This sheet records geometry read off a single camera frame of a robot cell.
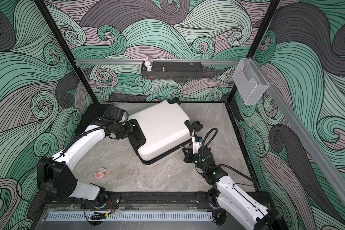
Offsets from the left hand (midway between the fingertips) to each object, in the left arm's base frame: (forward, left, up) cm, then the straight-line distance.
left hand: (134, 130), depth 83 cm
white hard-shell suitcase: (-1, -15, +3) cm, 16 cm away
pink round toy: (-21, +18, -14) cm, 31 cm away
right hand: (-10, -28, -5) cm, 30 cm away
